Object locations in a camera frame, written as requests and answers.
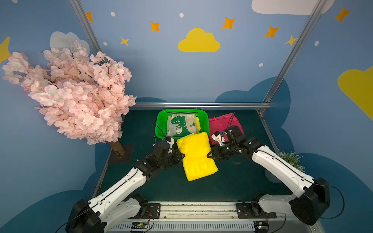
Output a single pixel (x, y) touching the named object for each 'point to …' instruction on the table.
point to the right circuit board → (261, 226)
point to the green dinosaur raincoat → (179, 125)
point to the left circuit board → (139, 225)
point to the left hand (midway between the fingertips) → (185, 153)
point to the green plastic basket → (161, 118)
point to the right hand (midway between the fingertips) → (209, 154)
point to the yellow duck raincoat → (197, 124)
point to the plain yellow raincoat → (195, 147)
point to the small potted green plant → (293, 158)
